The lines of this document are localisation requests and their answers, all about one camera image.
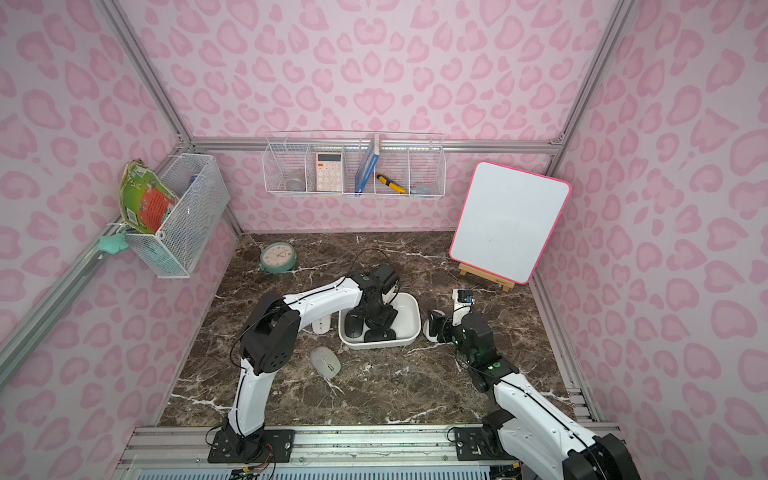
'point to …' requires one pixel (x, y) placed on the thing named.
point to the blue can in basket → (191, 181)
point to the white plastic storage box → (407, 325)
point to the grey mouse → (325, 361)
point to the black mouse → (354, 322)
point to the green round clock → (278, 257)
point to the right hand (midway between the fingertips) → (440, 309)
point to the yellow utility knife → (390, 183)
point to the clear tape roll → (295, 185)
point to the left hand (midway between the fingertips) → (380, 312)
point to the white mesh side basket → (175, 250)
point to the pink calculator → (329, 171)
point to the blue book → (365, 168)
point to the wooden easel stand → (506, 284)
